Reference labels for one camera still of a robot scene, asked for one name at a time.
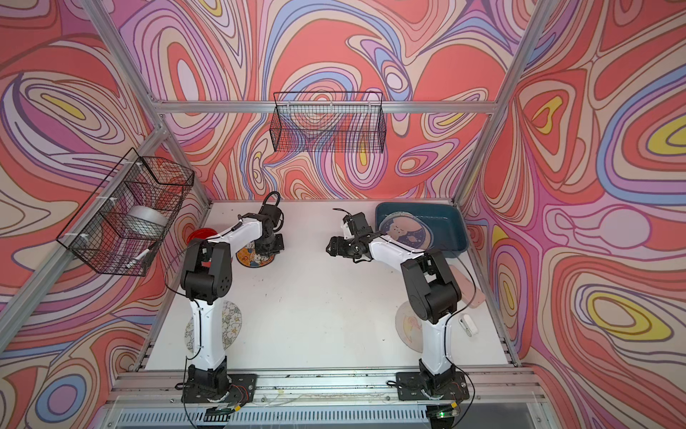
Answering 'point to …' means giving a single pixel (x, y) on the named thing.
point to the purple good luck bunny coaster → (406, 229)
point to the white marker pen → (138, 258)
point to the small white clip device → (468, 325)
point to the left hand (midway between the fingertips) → (279, 252)
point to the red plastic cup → (201, 233)
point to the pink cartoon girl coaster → (409, 326)
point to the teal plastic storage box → (444, 217)
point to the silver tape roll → (146, 222)
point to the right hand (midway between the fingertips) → (336, 255)
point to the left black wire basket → (122, 224)
